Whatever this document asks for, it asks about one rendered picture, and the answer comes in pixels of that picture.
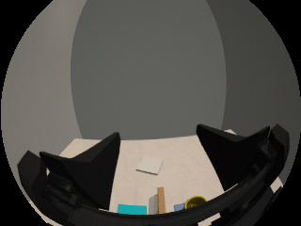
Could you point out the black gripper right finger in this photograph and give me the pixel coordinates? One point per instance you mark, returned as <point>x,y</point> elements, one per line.
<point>228,153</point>

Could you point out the olive-yellow cup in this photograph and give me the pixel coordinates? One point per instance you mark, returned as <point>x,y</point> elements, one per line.
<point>193,201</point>

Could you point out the beige flat rectangular pad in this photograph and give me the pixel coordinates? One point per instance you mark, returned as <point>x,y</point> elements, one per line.
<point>150,165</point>

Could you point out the brown wooden plank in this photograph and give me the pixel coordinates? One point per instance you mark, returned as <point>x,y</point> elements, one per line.
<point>161,200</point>

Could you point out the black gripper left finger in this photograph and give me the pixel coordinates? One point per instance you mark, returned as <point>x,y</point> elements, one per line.
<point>92,171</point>

